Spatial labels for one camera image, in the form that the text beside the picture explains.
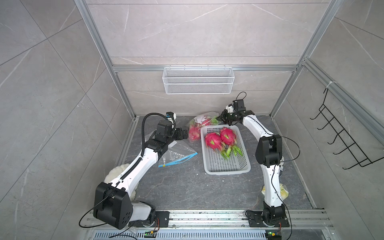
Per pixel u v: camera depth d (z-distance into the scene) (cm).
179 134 72
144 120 60
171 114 70
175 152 90
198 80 101
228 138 92
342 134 67
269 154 61
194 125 98
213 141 92
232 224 73
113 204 40
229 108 95
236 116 79
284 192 80
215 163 93
